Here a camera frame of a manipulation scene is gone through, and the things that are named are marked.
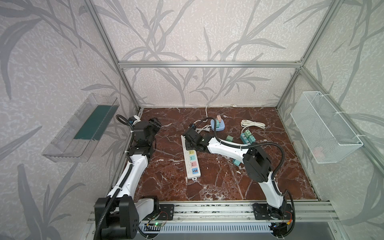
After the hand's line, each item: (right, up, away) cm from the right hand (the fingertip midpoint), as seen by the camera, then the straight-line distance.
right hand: (188, 138), depth 92 cm
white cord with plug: (+11, +6, +15) cm, 20 cm away
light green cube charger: (+27, -1, +9) cm, 29 cm away
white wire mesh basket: (+63, +4, -28) cm, 69 cm away
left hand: (-16, +14, -12) cm, 25 cm away
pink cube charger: (+20, +13, +13) cm, 28 cm away
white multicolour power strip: (+2, -13, -3) cm, 14 cm away
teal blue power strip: (+37, -1, +6) cm, 38 cm away
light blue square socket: (+23, +8, +13) cm, 27 cm away
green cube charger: (+38, +3, +4) cm, 38 cm away
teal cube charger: (+19, +9, +10) cm, 23 cm away
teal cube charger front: (+40, -1, +1) cm, 40 cm away
